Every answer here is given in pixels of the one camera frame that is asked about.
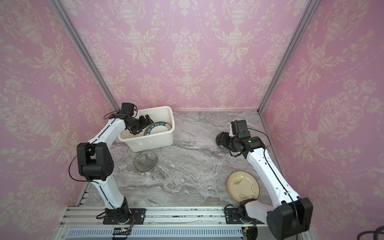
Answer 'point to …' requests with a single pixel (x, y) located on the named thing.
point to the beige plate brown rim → (242, 185)
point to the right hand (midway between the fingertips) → (221, 140)
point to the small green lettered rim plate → (157, 127)
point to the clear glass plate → (144, 161)
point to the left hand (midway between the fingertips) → (149, 124)
